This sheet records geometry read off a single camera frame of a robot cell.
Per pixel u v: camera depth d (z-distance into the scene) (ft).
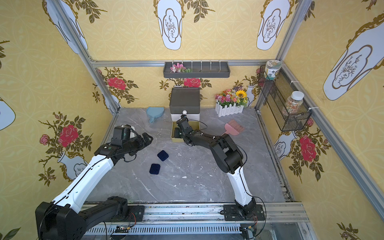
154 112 3.99
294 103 2.14
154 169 2.95
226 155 1.80
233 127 3.55
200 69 3.03
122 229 2.40
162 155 3.10
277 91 3.05
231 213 2.38
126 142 2.06
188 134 2.55
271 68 2.76
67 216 1.24
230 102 3.50
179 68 2.88
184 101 3.21
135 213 2.42
